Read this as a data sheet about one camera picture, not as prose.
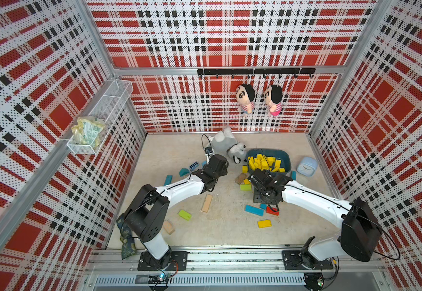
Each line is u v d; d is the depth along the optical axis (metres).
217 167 0.68
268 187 0.60
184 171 1.04
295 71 0.88
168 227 0.81
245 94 0.91
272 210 0.90
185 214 0.86
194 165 1.04
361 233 0.41
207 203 0.90
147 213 0.46
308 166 0.96
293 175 0.99
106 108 0.81
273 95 0.93
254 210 0.89
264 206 0.89
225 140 1.07
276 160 1.04
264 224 0.84
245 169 0.99
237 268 0.74
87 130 0.63
